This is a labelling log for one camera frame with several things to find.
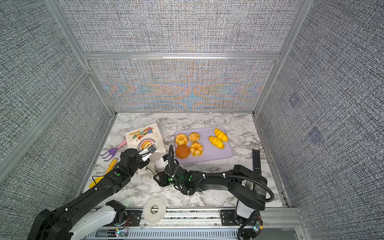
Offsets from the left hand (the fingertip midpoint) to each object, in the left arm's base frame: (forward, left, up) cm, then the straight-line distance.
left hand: (143, 149), depth 84 cm
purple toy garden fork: (+8, +25, -14) cm, 29 cm away
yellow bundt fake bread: (+12, -21, -9) cm, 26 cm away
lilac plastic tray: (+10, -38, -12) cm, 41 cm away
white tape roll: (-32, -6, -14) cm, 35 cm away
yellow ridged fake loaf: (+15, -48, -9) cm, 51 cm away
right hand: (-15, -7, -4) cm, 17 cm away
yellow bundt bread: (+4, -31, -9) cm, 32 cm away
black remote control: (-6, -67, -11) cm, 68 cm away
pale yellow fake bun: (+13, -30, -8) cm, 33 cm away
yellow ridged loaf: (+9, -45, -10) cm, 47 cm away
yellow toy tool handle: (-5, +22, -13) cm, 26 cm away
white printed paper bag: (+6, +1, 0) cm, 7 cm away
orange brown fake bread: (+2, -22, -8) cm, 23 cm away
